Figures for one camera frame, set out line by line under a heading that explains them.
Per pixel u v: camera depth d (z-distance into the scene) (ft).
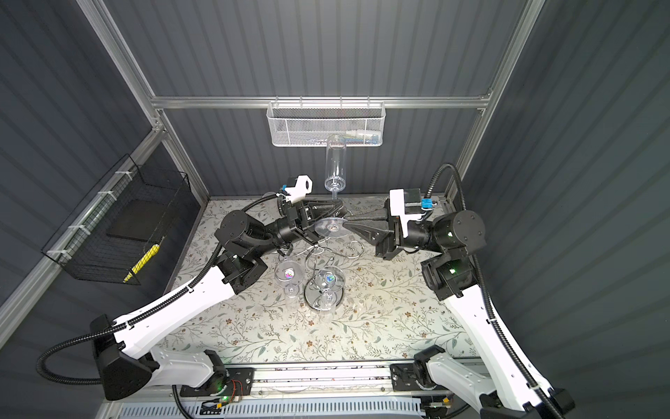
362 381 2.47
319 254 2.15
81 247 2.07
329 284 1.96
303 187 1.75
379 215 1.46
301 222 1.54
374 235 1.45
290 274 2.00
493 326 1.33
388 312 2.84
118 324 1.33
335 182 1.72
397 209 1.25
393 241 1.44
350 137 3.09
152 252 2.29
